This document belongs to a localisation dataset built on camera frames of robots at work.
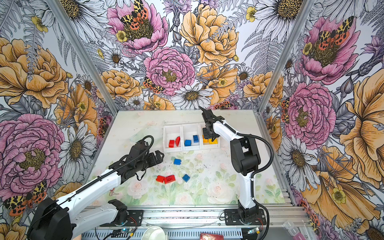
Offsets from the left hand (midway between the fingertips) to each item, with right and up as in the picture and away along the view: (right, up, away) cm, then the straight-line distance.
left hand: (156, 161), depth 85 cm
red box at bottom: (+27, -28, -18) cm, 43 cm away
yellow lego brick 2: (+32, +12, -3) cm, 35 cm away
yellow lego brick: (+28, +10, +13) cm, 32 cm away
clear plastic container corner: (+66, -27, -14) cm, 73 cm away
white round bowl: (+3, -29, -14) cm, 33 cm away
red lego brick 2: (+7, -10, +2) cm, 12 cm away
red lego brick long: (+9, +10, +18) cm, 22 cm away
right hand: (+31, +12, +13) cm, 36 cm away
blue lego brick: (+16, +8, +17) cm, 25 cm away
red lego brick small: (+1, -10, +2) cm, 11 cm away
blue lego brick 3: (+10, -2, +10) cm, 14 cm away
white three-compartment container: (+16, +12, +20) cm, 28 cm away
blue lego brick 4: (+16, -9, +1) cm, 19 cm away
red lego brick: (+6, +8, +17) cm, 19 cm away
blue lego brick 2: (+22, +11, +18) cm, 30 cm away
